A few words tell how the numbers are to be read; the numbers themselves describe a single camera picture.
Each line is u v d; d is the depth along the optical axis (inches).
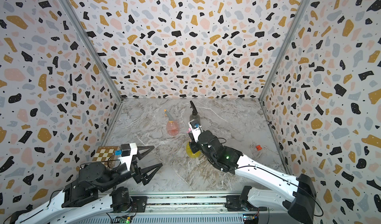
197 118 38.4
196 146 24.7
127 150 18.3
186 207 28.9
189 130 27.5
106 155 34.5
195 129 23.4
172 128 40.9
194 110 35.5
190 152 25.1
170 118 34.6
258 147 37.3
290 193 15.9
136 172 19.2
